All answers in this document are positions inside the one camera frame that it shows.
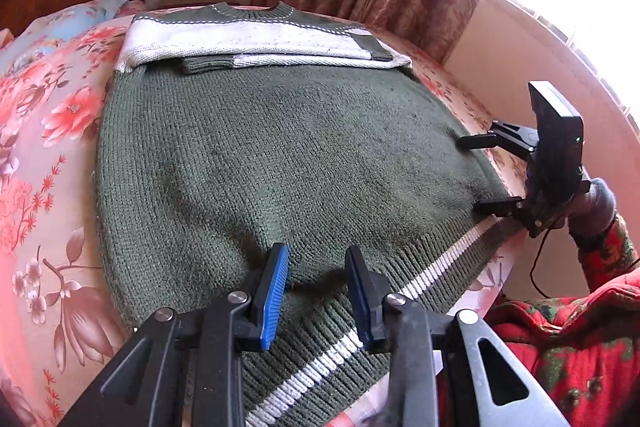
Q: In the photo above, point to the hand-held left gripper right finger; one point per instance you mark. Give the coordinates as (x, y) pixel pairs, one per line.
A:
(361, 297)

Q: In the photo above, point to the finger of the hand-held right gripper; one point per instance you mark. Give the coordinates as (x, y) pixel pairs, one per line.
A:
(515, 137)
(500, 207)

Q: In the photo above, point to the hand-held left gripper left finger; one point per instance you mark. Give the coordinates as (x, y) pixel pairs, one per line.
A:
(274, 297)

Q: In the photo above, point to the green knit sweater white sleeves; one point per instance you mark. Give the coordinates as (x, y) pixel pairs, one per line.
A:
(300, 147)

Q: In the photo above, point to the person's right forearm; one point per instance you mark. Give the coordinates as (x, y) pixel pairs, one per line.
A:
(607, 252)

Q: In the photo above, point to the person's red floral jacket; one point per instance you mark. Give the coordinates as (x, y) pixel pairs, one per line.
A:
(565, 342)

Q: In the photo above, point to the bed with pink floral sheet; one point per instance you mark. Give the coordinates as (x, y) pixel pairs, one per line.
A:
(50, 157)

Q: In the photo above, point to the light blue floral pillow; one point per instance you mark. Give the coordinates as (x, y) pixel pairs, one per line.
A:
(75, 24)

